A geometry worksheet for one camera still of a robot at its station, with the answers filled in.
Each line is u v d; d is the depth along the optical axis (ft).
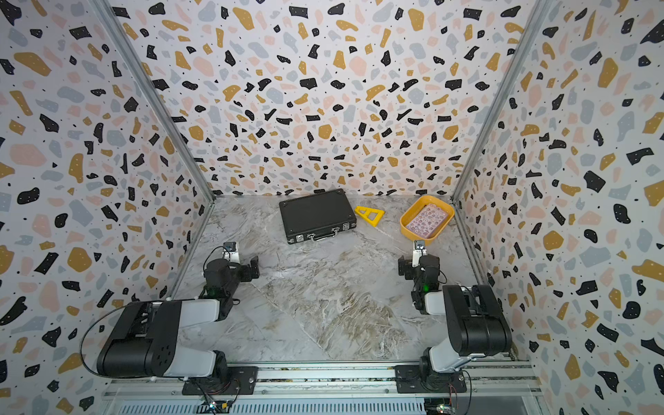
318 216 3.63
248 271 2.75
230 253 2.57
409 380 2.40
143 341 1.46
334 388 2.41
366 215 3.73
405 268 2.87
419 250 2.69
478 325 1.48
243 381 2.41
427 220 3.60
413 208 3.74
